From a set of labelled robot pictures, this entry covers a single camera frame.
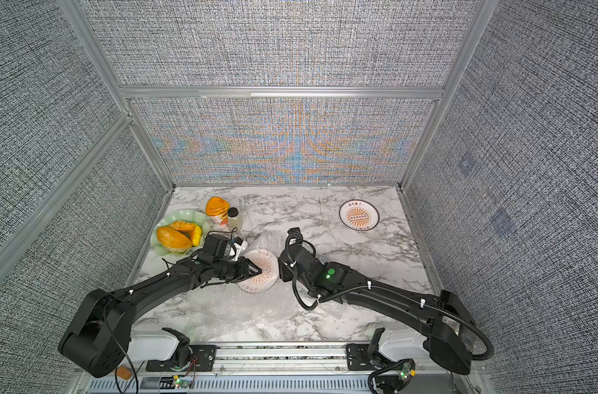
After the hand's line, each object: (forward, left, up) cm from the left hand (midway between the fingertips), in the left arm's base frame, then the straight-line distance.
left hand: (263, 271), depth 83 cm
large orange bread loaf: (+14, +34, 0) cm, 37 cm away
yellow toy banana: (+19, +27, -4) cm, 34 cm away
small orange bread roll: (+20, +32, 0) cm, 38 cm away
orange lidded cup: (+28, +19, +1) cm, 34 cm away
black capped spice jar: (+23, +13, -1) cm, 26 cm away
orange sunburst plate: (+7, -1, -7) cm, 10 cm away
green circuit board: (-30, +22, -7) cm, 38 cm away
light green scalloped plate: (+28, +32, -5) cm, 43 cm away
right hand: (+1, -7, +9) cm, 12 cm away
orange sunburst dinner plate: (+28, -40, -7) cm, 49 cm away
